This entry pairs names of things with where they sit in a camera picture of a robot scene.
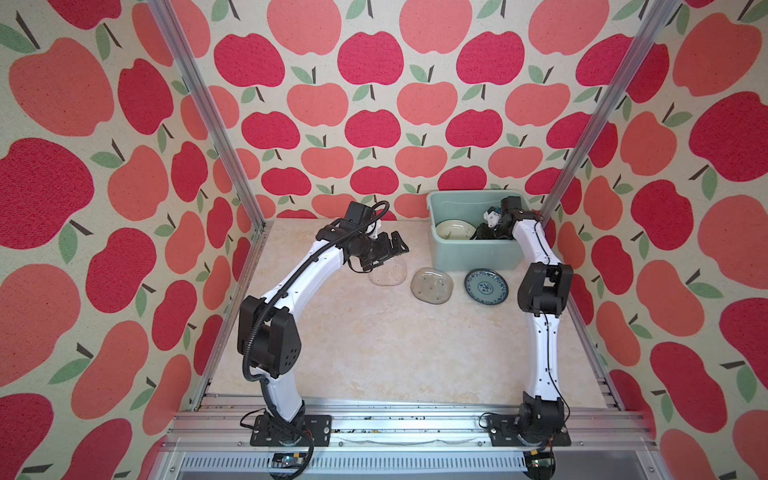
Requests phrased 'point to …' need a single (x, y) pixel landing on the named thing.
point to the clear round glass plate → (390, 273)
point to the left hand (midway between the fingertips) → (403, 256)
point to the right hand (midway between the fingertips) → (481, 240)
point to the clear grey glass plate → (432, 286)
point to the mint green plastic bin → (472, 254)
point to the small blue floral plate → (486, 286)
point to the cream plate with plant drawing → (454, 229)
